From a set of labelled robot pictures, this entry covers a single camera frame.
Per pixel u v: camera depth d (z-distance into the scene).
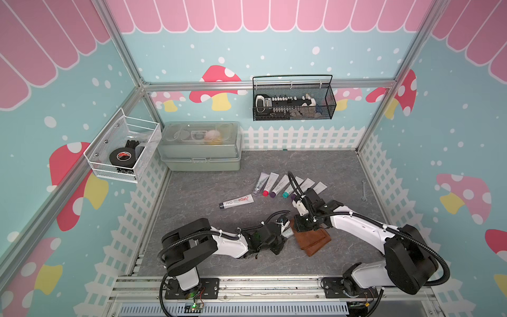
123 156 0.71
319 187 1.03
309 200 0.68
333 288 0.74
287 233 0.85
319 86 0.89
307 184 1.04
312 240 0.84
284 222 0.76
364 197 1.00
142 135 0.79
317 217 0.62
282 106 0.87
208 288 0.74
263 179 1.06
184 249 0.45
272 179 1.06
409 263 0.42
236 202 0.96
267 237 0.67
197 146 1.04
